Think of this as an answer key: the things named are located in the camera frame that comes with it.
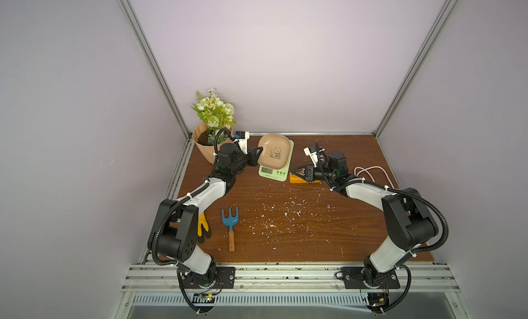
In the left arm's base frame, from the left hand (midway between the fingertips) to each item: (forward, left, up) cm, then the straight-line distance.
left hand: (265, 148), depth 84 cm
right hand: (-7, -11, -6) cm, 15 cm away
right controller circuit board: (-49, -41, -25) cm, 69 cm away
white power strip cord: (+5, -48, -23) cm, 53 cm away
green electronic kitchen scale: (-8, -6, -8) cm, 13 cm away
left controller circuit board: (-49, +21, -25) cm, 59 cm away
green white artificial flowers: (+17, +24, +4) cm, 30 cm away
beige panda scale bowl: (-1, -5, -2) cm, 5 cm away
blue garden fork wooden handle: (-23, +15, -22) cm, 35 cm away
